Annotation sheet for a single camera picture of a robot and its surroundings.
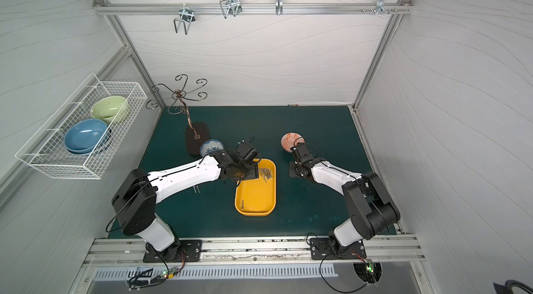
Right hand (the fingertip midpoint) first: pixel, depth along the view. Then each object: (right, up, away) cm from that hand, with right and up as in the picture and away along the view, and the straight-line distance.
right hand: (295, 167), depth 93 cm
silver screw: (-31, +3, -38) cm, 49 cm away
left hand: (-18, -1, -9) cm, 20 cm away
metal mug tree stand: (-49, +16, +8) cm, 52 cm away
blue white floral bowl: (-41, +9, +7) cm, 43 cm away
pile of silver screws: (-14, -3, 0) cm, 14 cm away
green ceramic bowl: (-69, +25, -20) cm, 76 cm away
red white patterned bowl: (-1, +11, +11) cm, 16 cm away
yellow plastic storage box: (-17, -11, -7) cm, 21 cm away
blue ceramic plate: (-71, +16, -29) cm, 78 cm away
